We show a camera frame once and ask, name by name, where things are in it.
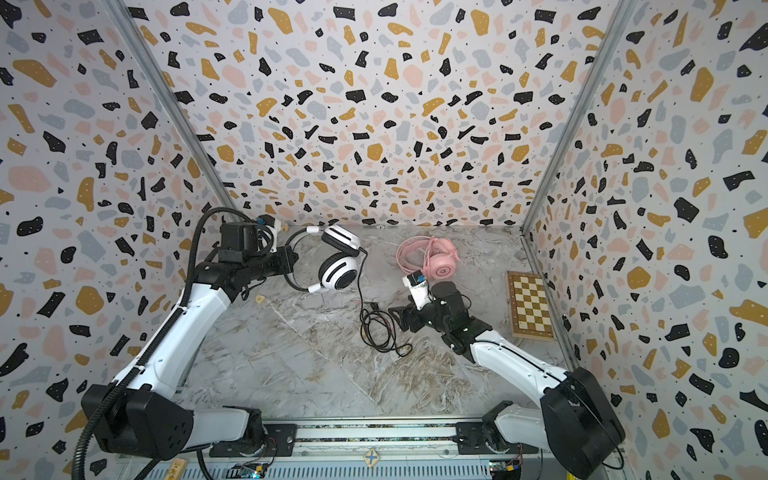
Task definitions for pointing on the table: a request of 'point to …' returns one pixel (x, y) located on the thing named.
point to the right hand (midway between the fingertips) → (395, 298)
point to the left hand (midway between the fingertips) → (297, 250)
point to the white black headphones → (338, 269)
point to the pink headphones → (435, 256)
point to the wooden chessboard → (529, 310)
